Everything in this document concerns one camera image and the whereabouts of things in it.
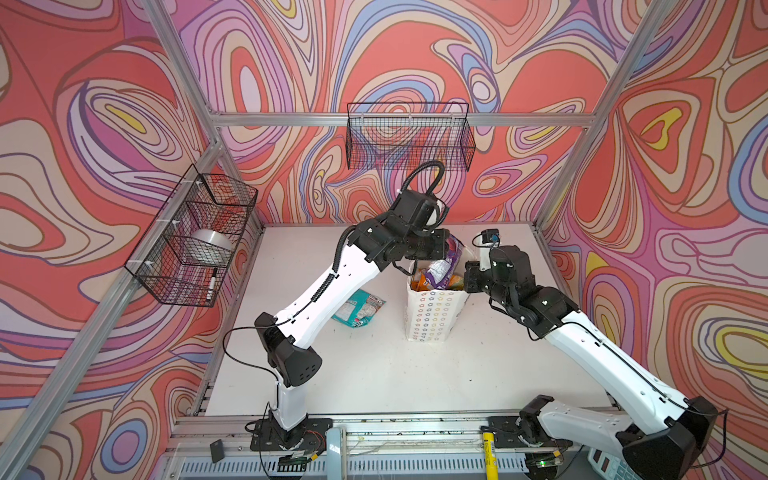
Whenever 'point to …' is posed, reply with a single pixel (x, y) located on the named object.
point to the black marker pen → (212, 285)
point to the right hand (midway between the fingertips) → (468, 271)
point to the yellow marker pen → (490, 461)
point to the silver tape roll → (208, 247)
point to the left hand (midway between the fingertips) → (455, 246)
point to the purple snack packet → (440, 272)
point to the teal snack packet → (359, 310)
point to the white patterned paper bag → (432, 314)
